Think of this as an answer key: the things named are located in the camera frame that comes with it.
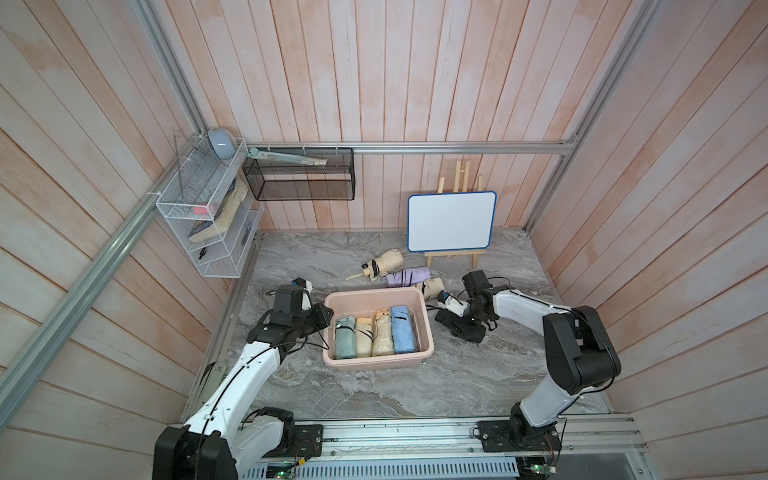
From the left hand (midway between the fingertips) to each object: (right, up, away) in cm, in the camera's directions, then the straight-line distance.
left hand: (332, 316), depth 83 cm
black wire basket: (-20, +45, +24) cm, 55 cm away
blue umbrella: (+20, -5, +2) cm, 21 cm away
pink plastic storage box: (+9, +1, +16) cm, 18 cm away
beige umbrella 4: (+14, -6, +4) cm, 16 cm away
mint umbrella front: (+3, -7, +3) cm, 9 cm away
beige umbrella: (+14, +14, +22) cm, 29 cm away
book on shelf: (-35, +24, -3) cm, 42 cm away
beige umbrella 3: (+9, -7, +5) cm, 13 cm away
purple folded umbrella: (+23, +10, +19) cm, 31 cm away
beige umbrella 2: (+31, +6, +16) cm, 35 cm away
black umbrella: (+36, -3, +1) cm, 36 cm away
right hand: (+41, -4, +13) cm, 43 cm away
